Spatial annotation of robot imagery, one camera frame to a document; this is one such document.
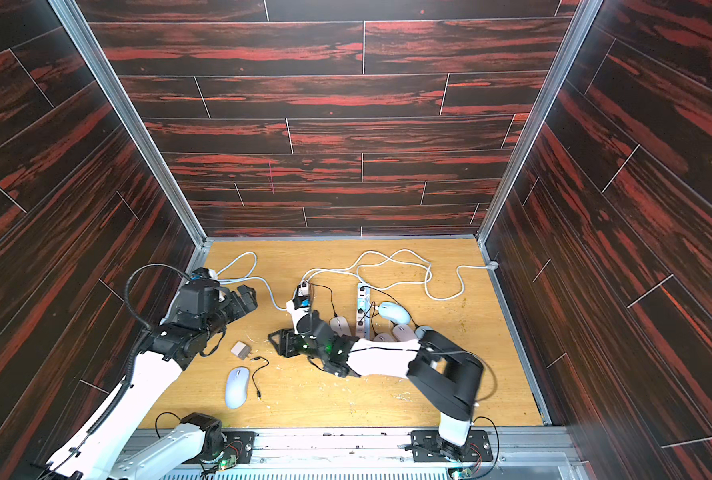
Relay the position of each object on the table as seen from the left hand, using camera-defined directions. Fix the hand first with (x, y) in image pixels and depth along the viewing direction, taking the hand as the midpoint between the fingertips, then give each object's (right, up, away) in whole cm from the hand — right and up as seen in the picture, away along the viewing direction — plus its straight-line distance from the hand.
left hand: (247, 296), depth 78 cm
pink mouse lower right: (+38, -14, +13) cm, 43 cm away
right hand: (+8, -10, +3) cm, 13 cm away
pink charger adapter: (-5, -17, +10) cm, 20 cm away
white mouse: (-4, -26, +4) cm, 26 cm away
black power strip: (+15, -1, -5) cm, 16 cm away
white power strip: (+31, -6, +11) cm, 34 cm away
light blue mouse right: (+50, -12, +14) cm, 53 cm away
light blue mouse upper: (+42, -7, +17) cm, 46 cm away
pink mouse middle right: (+44, -12, +13) cm, 48 cm away
